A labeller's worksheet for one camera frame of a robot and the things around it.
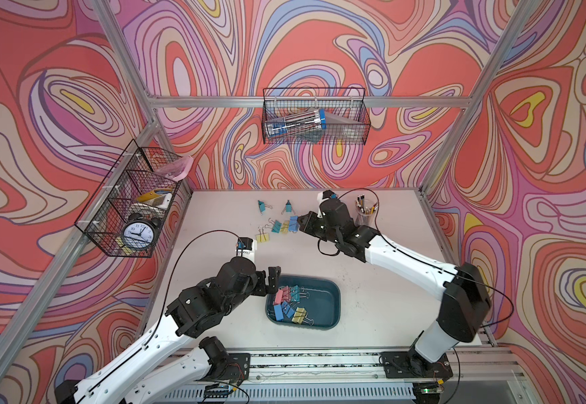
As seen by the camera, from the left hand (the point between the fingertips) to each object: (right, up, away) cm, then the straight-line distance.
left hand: (270, 269), depth 69 cm
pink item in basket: (-31, +30, +10) cm, 44 cm away
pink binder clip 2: (+1, -14, +15) cm, 20 cm away
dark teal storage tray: (+17, -16, +16) cm, 28 cm away
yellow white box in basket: (-34, +20, +5) cm, 40 cm away
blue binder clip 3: (+4, -16, +13) cm, 21 cm away
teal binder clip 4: (+7, -12, +17) cm, 22 cm away
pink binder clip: (+4, -13, +17) cm, 22 cm away
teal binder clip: (-8, +19, +43) cm, 48 cm away
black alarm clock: (-36, +10, -2) cm, 37 cm away
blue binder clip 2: (+1, -17, +12) cm, 21 cm away
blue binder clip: (+6, +12, +13) cm, 19 cm away
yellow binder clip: (-7, +6, +32) cm, 33 cm away
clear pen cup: (+33, +16, +23) cm, 43 cm away
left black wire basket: (-39, +17, +1) cm, 43 cm away
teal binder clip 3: (-1, +10, +35) cm, 37 cm away
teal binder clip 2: (+4, +18, +40) cm, 44 cm away
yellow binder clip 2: (+8, -18, +12) cm, 23 cm away
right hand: (+8, +12, +11) cm, 18 cm away
